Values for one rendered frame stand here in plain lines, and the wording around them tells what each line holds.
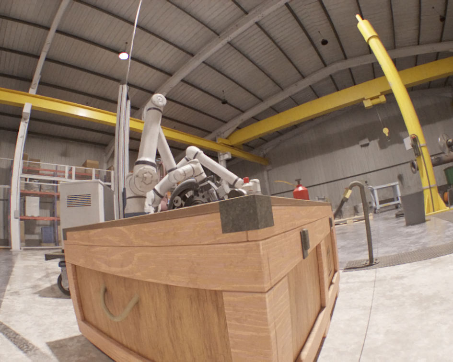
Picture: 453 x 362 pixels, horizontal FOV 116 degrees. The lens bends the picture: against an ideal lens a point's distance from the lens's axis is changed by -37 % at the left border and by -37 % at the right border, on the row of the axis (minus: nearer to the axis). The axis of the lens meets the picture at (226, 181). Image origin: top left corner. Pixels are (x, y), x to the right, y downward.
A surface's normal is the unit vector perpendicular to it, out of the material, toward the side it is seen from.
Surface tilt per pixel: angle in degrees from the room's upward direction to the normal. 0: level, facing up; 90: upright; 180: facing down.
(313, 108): 90
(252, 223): 90
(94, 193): 90
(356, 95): 90
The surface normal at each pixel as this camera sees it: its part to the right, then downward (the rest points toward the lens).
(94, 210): 0.25, -0.22
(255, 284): -0.54, -0.11
